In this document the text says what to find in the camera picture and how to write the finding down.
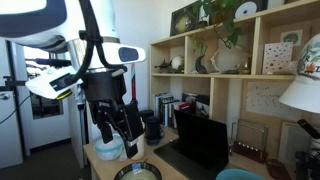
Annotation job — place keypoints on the dark framed picture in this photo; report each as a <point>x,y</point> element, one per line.
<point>183,20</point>

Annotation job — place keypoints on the light picture frame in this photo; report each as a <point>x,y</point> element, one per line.
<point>293,141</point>

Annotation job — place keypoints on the small gold ornament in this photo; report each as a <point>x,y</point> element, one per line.
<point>246,67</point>

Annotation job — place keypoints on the red ribbon medal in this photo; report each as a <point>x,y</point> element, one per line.
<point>133,83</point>

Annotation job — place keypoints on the large white vase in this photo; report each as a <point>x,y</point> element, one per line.
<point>230,58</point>

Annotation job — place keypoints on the white and dark books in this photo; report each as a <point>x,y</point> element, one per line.
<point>163,108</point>

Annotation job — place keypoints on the brown oval case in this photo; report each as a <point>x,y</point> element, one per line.
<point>277,169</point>

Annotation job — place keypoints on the shark figurine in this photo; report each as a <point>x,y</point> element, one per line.
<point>163,65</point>

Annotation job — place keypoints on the black microscope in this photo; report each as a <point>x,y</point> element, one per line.
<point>310,160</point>

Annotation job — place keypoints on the white dotted card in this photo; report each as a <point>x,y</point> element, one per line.
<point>277,57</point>

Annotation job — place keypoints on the red book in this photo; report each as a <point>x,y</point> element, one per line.
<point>180,108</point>

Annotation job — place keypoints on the green trailing plant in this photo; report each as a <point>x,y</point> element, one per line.
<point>230,25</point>

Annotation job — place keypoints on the black book with picture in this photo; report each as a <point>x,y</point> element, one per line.
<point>202,108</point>

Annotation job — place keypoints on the silver disc in frame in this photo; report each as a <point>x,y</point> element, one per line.
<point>246,9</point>

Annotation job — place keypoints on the blue plate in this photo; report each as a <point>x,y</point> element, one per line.
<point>238,175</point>

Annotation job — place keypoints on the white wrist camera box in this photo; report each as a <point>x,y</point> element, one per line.
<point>46,81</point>

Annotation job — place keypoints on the white sphere ornament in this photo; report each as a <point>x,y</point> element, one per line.
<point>177,62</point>

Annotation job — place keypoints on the handwritten paper poster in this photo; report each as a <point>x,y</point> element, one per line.
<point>270,100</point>

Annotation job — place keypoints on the green drawing card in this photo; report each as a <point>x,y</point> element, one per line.
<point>291,37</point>

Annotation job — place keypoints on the white painted lampshade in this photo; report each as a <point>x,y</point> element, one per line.
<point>305,86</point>

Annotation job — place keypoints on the wooden shelf unit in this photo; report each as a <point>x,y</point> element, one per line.
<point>220,86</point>

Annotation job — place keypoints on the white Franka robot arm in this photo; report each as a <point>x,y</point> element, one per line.
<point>33,20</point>

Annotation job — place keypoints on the black laptop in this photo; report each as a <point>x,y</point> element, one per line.
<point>200,140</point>

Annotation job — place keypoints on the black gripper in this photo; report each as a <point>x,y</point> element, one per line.
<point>103,88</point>

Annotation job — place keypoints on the Newton's cradle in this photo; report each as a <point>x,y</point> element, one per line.
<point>250,150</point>

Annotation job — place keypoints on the clear plastic container with lid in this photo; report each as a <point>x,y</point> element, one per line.
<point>106,150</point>

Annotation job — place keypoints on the black crescent sculpture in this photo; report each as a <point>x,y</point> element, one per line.
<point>200,65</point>

